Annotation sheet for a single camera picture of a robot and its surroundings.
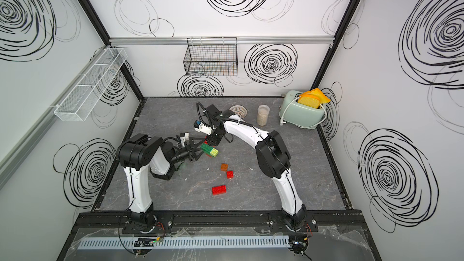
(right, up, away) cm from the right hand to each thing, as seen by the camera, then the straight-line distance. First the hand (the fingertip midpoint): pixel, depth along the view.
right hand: (211, 140), depth 90 cm
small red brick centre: (+9, -16, -4) cm, 19 cm away
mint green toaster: (+47, +13, +7) cm, 50 cm away
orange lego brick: (+6, -13, -1) cm, 15 cm away
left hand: (-4, -3, 0) cm, 5 cm away
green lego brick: (-3, -5, +1) cm, 5 cm away
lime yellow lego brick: (+1, -6, -1) cm, 6 cm away
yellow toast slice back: (+54, +24, +2) cm, 59 cm away
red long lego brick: (-2, -1, -3) cm, 4 cm away
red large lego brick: (+3, -21, -9) cm, 24 cm away
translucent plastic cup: (+28, +15, +11) cm, 34 cm away
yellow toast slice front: (+50, +20, +1) cm, 54 cm away
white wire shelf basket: (-51, +17, -19) cm, 57 cm away
